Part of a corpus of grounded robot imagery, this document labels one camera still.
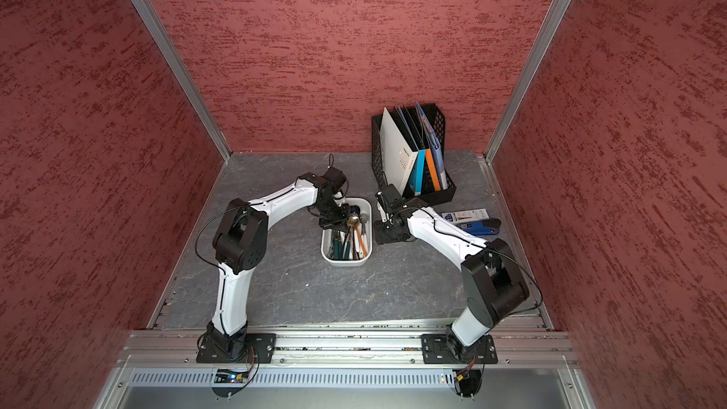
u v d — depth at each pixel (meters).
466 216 1.00
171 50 0.87
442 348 0.74
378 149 1.00
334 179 0.82
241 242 0.55
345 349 0.76
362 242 0.93
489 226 0.97
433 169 0.90
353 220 0.94
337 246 0.91
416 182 0.92
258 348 0.75
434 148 0.83
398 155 0.88
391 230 0.73
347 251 0.91
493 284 0.44
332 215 0.83
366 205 0.97
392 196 0.70
